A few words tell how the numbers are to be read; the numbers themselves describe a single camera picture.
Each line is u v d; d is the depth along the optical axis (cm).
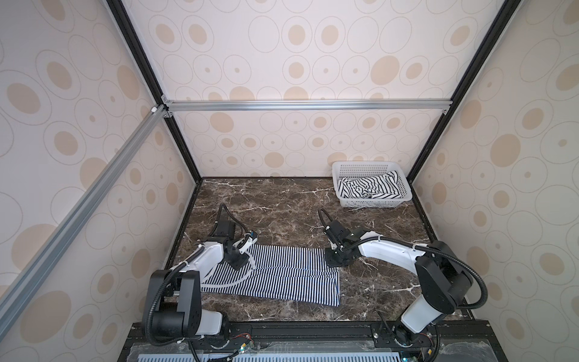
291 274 87
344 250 65
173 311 42
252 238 82
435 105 89
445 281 45
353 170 117
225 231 73
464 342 73
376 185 115
